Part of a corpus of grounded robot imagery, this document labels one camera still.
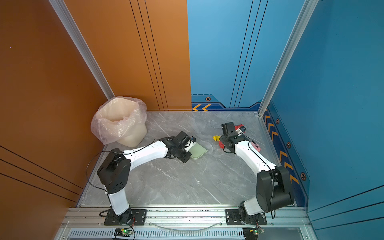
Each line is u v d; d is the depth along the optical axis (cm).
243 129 79
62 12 71
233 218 72
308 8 70
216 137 102
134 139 89
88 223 73
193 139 83
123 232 71
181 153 76
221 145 100
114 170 50
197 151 89
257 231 69
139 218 74
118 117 99
